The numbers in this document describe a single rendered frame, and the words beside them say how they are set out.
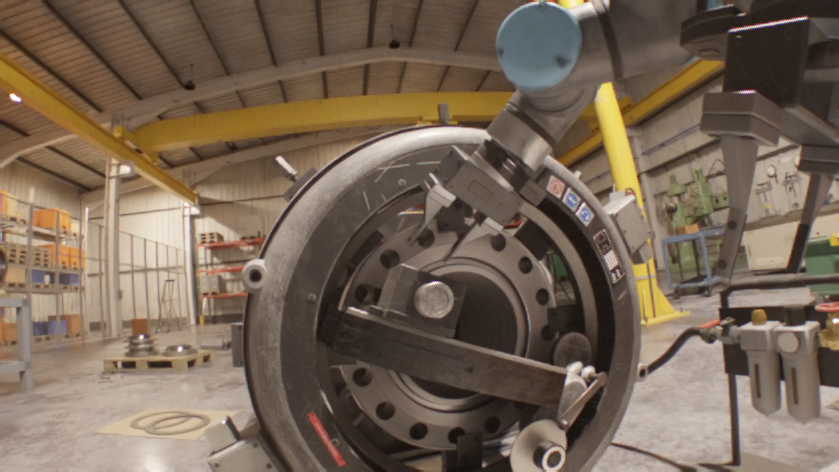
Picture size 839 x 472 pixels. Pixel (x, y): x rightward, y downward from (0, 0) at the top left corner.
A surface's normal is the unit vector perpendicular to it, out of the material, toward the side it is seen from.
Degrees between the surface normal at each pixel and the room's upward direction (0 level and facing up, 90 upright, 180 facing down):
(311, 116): 90
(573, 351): 90
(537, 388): 90
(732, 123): 83
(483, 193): 134
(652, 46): 142
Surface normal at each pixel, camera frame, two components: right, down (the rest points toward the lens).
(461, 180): 0.25, 0.55
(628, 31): -0.42, 0.35
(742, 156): 0.29, 0.22
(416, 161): 0.22, -0.18
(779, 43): -0.95, -0.05
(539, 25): -0.57, 0.02
